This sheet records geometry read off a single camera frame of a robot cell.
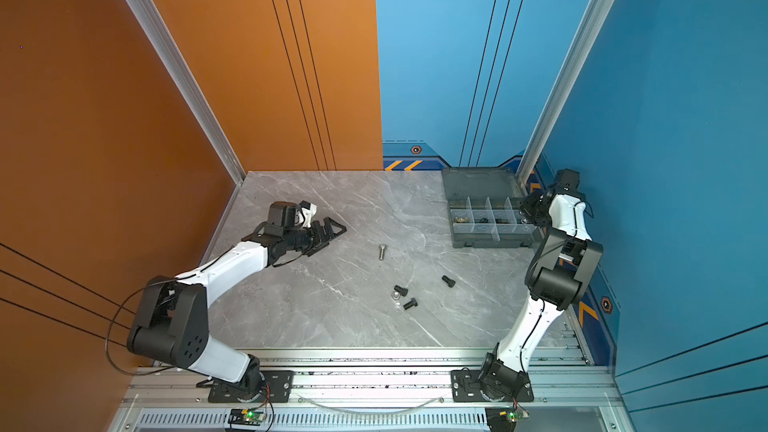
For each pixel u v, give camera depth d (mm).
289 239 735
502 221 1046
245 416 710
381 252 970
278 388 736
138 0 741
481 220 1054
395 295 875
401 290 892
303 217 755
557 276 543
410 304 866
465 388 725
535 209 828
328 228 792
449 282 907
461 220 1054
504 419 705
